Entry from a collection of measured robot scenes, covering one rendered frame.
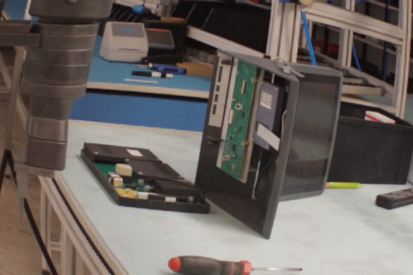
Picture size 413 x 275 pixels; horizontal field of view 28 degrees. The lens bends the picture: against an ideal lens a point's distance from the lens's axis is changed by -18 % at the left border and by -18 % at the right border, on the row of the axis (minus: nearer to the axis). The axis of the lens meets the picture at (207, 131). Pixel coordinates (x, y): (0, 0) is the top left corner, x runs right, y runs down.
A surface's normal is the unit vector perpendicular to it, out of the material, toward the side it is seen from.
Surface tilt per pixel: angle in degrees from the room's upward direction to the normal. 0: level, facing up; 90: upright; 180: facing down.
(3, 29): 90
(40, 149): 90
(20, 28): 90
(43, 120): 70
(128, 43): 41
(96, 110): 90
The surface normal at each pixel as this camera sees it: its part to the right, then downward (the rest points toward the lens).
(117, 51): 0.32, 0.22
